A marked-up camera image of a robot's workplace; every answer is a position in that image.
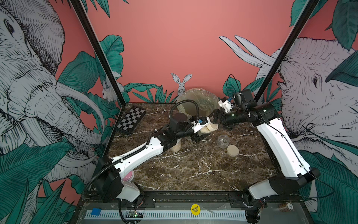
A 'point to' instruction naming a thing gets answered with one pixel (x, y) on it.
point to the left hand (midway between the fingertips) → (208, 123)
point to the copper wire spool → (286, 206)
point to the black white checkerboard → (131, 120)
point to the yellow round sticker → (195, 209)
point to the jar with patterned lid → (177, 147)
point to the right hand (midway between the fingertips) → (209, 120)
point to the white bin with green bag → (207, 102)
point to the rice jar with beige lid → (223, 141)
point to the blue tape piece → (96, 211)
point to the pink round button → (129, 176)
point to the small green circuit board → (135, 213)
